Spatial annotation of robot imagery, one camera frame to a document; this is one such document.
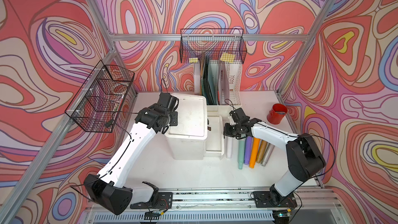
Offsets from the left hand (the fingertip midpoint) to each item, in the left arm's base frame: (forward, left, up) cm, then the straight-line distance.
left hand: (173, 117), depth 75 cm
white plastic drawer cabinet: (-11, -8, +1) cm, 14 cm away
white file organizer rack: (+34, -27, -6) cm, 44 cm away
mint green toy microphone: (-8, -37, -22) cm, 44 cm away
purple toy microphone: (-7, -41, -22) cm, 47 cm away
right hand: (0, -28, -19) cm, 33 cm away
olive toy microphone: (-6, -50, -22) cm, 55 cm away
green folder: (+23, -19, +2) cm, 30 cm away
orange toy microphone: (-4, -46, -21) cm, 51 cm away
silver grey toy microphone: (-9, -52, -22) cm, 57 cm away
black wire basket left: (+7, +39, +2) cm, 40 cm away
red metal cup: (+14, -62, -15) cm, 66 cm away
